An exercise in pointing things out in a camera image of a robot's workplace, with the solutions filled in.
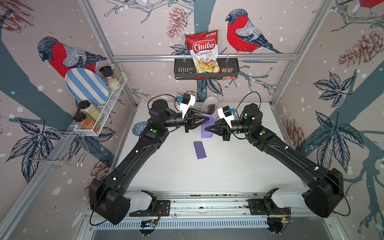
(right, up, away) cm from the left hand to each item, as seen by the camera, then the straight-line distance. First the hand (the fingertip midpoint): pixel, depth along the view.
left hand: (209, 116), depth 59 cm
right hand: (-1, -5, +5) cm, 7 cm away
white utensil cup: (+5, +8, +48) cm, 49 cm away
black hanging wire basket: (+15, +29, +31) cm, 45 cm away
